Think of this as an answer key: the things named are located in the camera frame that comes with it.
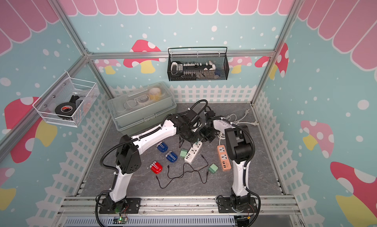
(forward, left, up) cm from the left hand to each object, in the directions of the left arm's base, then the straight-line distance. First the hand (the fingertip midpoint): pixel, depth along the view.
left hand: (194, 141), depth 86 cm
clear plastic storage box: (+16, +33, +9) cm, 38 cm away
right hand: (+8, -3, -10) cm, 13 cm away
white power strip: (-4, +1, -8) cm, 9 cm away
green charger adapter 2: (-13, -11, -9) cm, 19 cm away
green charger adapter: (-3, +7, -10) cm, 12 cm away
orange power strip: (-10, -19, -8) cm, 23 cm away
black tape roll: (+3, +62, +24) cm, 66 cm away
